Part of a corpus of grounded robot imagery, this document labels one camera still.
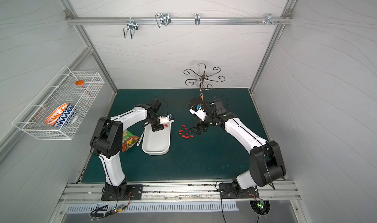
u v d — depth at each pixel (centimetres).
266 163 43
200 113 73
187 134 95
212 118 66
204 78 84
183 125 98
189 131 77
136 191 74
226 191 74
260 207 72
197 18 72
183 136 94
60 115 57
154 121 82
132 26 78
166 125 98
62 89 71
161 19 77
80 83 79
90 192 75
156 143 87
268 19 77
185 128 98
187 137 94
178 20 79
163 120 86
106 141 51
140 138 93
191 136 93
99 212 69
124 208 69
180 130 96
